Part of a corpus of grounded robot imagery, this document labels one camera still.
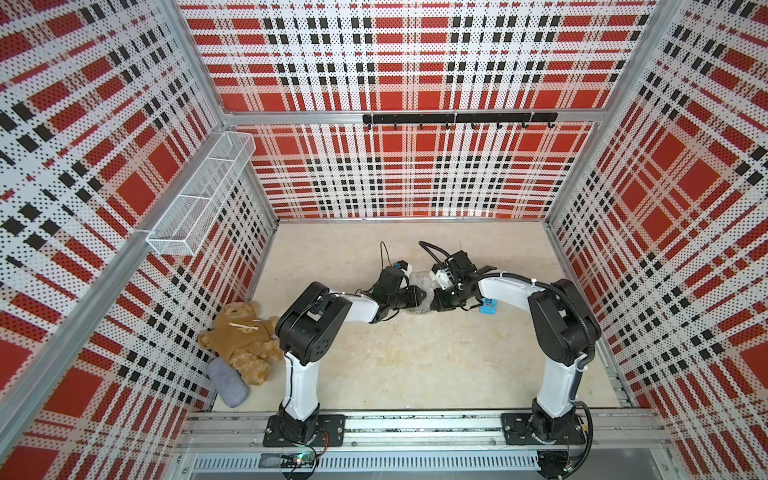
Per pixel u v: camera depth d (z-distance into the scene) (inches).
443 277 35.4
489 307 36.7
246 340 31.6
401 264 35.7
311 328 20.5
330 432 28.9
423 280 38.7
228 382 30.9
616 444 29.4
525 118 34.8
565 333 19.7
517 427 29.1
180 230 27.0
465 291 28.8
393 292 31.6
